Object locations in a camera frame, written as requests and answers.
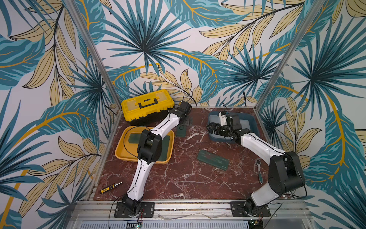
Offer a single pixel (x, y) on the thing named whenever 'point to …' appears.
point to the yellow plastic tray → (124, 150)
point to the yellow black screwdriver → (106, 189)
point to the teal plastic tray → (213, 117)
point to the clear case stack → (245, 124)
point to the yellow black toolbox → (147, 109)
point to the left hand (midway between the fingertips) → (184, 122)
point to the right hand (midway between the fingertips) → (212, 127)
